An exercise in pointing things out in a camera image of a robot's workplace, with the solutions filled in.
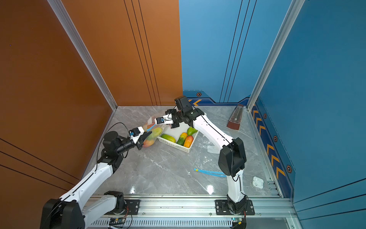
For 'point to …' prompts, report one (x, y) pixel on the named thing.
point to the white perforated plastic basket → (175, 133)
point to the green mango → (190, 130)
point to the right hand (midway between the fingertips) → (164, 116)
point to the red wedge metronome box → (234, 122)
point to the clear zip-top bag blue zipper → (156, 129)
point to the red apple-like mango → (188, 141)
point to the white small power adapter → (258, 182)
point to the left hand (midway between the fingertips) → (150, 129)
